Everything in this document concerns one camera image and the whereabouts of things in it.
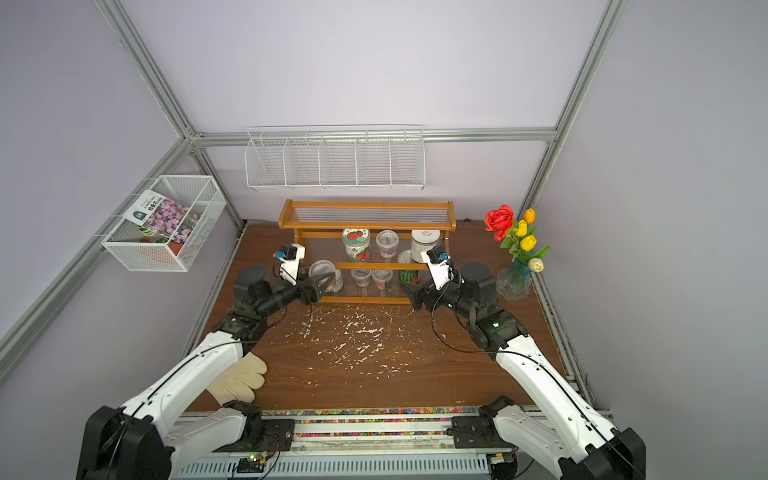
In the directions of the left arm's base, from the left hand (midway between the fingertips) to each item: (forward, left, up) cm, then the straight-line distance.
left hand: (325, 270), depth 77 cm
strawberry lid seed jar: (+10, -8, -1) cm, 13 cm away
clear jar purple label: (+11, -17, -3) cm, 20 cm away
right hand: (-4, -23, +3) cm, 24 cm away
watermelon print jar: (+6, -23, -15) cm, 28 cm away
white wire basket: (+6, +46, +6) cm, 46 cm away
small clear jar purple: (+9, -8, -17) cm, 20 cm away
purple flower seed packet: (+12, +39, +11) cm, 43 cm away
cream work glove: (-20, +26, -22) cm, 40 cm away
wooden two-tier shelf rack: (+10, -14, -4) cm, 17 cm away
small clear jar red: (+8, -15, -16) cm, 23 cm away
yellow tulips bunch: (+1, -52, +5) cm, 52 cm away
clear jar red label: (-4, -2, -1) cm, 4 cm away
